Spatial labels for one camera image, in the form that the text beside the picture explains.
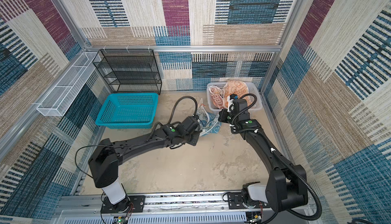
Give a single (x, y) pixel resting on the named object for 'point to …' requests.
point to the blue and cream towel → (208, 121)
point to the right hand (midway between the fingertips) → (219, 114)
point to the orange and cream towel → (238, 87)
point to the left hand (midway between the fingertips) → (197, 134)
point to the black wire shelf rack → (129, 70)
